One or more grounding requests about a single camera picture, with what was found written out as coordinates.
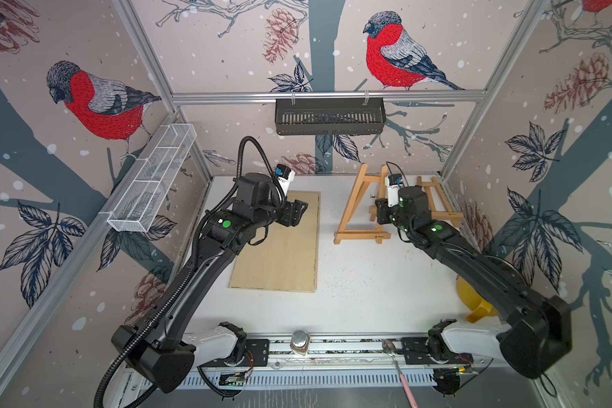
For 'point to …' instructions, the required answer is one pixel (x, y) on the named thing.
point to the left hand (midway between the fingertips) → (301, 196)
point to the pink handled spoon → (390, 348)
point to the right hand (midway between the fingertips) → (379, 197)
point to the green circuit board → (236, 379)
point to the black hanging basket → (330, 118)
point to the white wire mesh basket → (133, 207)
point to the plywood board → (287, 259)
